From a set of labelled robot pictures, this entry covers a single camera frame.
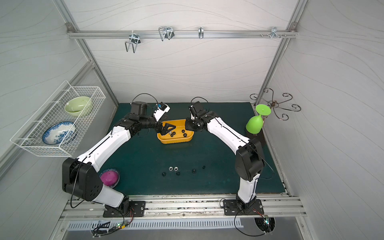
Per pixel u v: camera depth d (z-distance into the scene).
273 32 0.77
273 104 0.78
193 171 0.86
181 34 0.78
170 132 0.75
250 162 0.47
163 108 0.69
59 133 0.64
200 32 0.79
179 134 1.02
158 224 0.70
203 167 0.87
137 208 0.74
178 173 0.85
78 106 0.72
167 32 0.75
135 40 0.79
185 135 1.01
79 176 0.42
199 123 0.63
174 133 1.02
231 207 0.73
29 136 0.56
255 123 0.78
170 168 0.86
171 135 1.01
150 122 0.70
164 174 0.86
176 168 0.86
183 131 1.04
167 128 0.71
